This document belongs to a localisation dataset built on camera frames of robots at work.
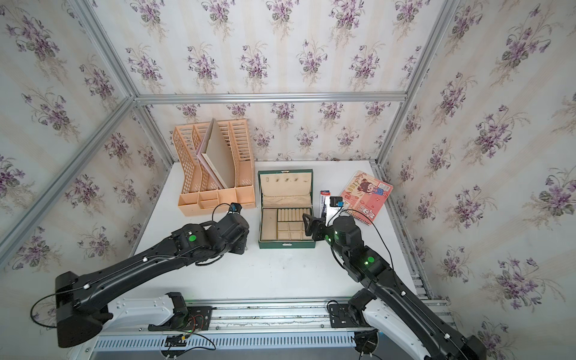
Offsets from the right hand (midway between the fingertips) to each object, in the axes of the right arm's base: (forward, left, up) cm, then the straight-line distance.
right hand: (315, 215), depth 74 cm
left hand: (-8, +23, -5) cm, 24 cm away
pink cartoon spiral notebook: (+23, -26, -21) cm, 41 cm away
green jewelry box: (+17, +12, -13) cm, 24 cm away
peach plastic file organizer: (+18, +48, -12) cm, 53 cm away
